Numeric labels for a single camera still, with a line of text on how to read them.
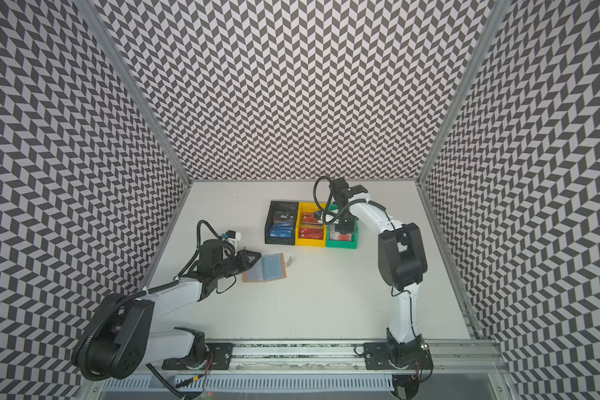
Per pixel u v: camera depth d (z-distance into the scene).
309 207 1.02
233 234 0.83
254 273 0.82
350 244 0.94
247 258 0.79
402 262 0.52
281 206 1.06
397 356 0.64
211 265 0.69
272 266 0.91
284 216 1.04
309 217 1.05
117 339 0.42
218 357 0.73
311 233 0.97
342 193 0.70
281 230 0.97
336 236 0.96
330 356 0.74
